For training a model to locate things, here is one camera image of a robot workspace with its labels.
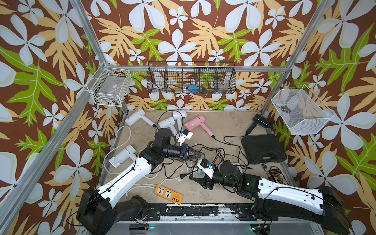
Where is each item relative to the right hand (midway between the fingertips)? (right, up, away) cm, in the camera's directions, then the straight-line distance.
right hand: (194, 172), depth 70 cm
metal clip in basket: (+55, +33, +15) cm, 66 cm away
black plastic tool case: (+46, +8, +23) cm, 52 cm away
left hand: (+3, +9, -5) cm, 11 cm away
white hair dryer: (-18, +25, +36) cm, 47 cm away
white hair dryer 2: (-10, +31, +41) cm, 52 cm away
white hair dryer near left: (-41, +6, +20) cm, 46 cm away
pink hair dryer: (+4, +26, +37) cm, 46 cm away
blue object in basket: (+1, +47, +24) cm, 53 cm away
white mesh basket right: (+62, +31, +12) cm, 70 cm away
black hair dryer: (+53, +28, +40) cm, 72 cm away
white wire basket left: (-50, +47, +15) cm, 71 cm away
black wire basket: (-2, +56, +27) cm, 62 cm away
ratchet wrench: (+44, -2, +18) cm, 48 cm away
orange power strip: (-14, -14, +8) cm, 21 cm away
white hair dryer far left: (-42, +31, +42) cm, 67 cm away
